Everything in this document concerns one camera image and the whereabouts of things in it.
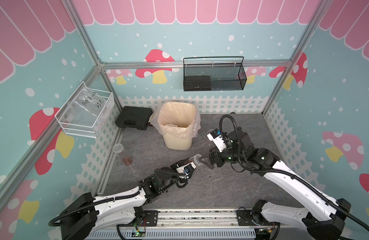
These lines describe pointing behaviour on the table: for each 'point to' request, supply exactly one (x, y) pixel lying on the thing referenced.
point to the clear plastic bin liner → (174, 131)
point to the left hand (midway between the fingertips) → (190, 163)
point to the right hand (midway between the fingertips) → (204, 155)
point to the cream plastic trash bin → (180, 114)
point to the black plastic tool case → (134, 117)
